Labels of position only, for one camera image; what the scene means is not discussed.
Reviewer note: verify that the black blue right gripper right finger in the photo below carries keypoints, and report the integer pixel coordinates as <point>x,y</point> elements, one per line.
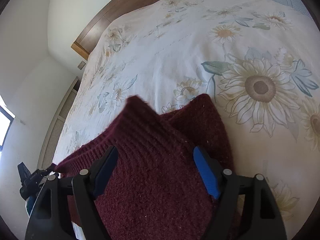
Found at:
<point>260,219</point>

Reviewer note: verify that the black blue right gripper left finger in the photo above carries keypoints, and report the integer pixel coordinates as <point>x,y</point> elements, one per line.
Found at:
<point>50,217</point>

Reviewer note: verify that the dark red knitted sweater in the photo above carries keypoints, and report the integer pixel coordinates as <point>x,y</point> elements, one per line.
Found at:
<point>155,191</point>

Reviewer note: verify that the wooden headboard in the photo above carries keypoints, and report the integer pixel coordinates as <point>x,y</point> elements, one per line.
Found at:
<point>89,37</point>

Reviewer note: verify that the floral white bed quilt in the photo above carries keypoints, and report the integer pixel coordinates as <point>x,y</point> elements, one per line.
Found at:
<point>257,59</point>

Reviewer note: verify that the beige wall socket left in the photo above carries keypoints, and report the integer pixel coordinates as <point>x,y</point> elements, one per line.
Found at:
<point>81,65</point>

